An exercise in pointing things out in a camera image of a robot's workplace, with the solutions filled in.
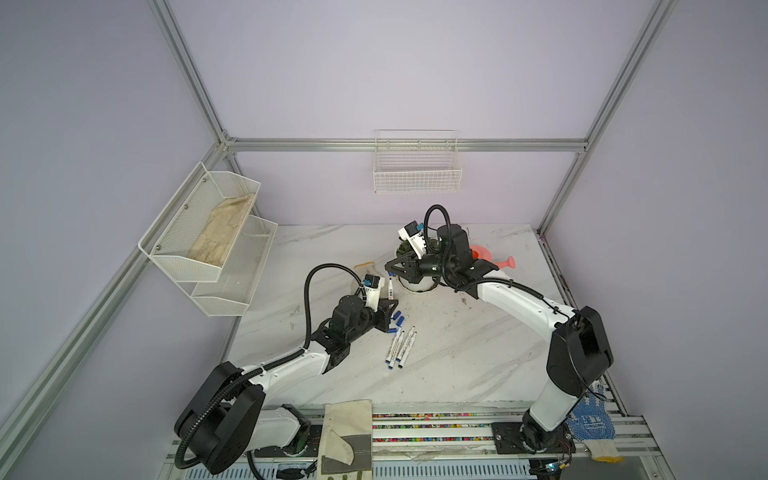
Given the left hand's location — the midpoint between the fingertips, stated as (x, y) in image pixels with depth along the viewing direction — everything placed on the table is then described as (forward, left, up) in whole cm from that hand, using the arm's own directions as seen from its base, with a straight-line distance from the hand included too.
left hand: (394, 302), depth 82 cm
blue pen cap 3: (-1, 0, -15) cm, 15 cm away
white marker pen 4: (-8, -4, -14) cm, 17 cm away
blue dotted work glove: (-27, -52, -15) cm, 60 cm away
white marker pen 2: (-8, -1, -14) cm, 17 cm away
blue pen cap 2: (+2, -2, -15) cm, 15 cm away
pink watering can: (+21, -30, -3) cm, 36 cm away
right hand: (+5, +2, +11) cm, 12 cm away
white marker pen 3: (-6, -3, -14) cm, 15 cm away
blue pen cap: (+4, -1, -14) cm, 15 cm away
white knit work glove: (+22, +11, -14) cm, 28 cm away
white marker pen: (+1, +1, +4) cm, 5 cm away
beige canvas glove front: (-32, +12, -13) cm, 37 cm away
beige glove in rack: (+14, +48, +14) cm, 52 cm away
